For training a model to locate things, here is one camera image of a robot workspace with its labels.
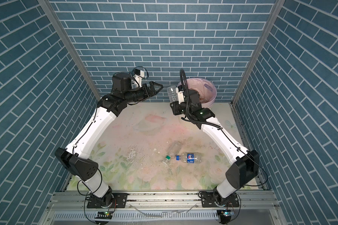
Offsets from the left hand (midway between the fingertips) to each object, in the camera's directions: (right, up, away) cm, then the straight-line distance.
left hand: (163, 89), depth 69 cm
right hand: (+6, -7, +8) cm, 12 cm away
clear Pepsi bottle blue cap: (+15, -39, +15) cm, 44 cm away
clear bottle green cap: (+5, -36, +24) cm, 44 cm away
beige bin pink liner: (+28, +5, +26) cm, 39 cm away
